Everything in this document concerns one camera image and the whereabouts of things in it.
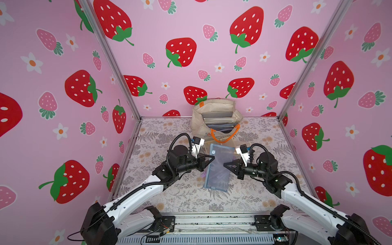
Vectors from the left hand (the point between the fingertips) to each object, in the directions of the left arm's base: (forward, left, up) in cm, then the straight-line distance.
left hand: (215, 158), depth 70 cm
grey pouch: (+39, -5, -11) cm, 40 cm away
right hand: (-4, -4, -3) cm, 6 cm away
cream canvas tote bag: (+26, -3, -13) cm, 30 cm away
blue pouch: (-5, -1, -8) cm, 9 cm away
